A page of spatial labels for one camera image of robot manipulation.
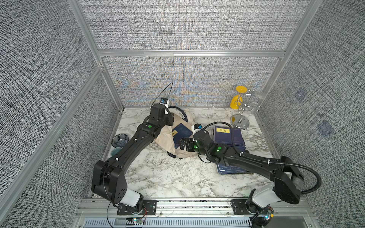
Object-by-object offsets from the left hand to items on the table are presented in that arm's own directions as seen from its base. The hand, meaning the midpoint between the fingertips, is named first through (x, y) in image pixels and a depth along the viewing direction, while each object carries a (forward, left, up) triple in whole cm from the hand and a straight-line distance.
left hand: (173, 111), depth 82 cm
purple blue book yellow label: (-3, -34, -23) cm, 41 cm away
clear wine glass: (+15, -58, -3) cm, 60 cm away
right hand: (-14, -5, -7) cm, 16 cm away
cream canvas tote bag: (-9, +6, -14) cm, 18 cm away
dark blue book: (+2, -4, -24) cm, 25 cm away
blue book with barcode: (-27, -27, -21) cm, 44 cm away
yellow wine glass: (+15, -44, -7) cm, 47 cm away
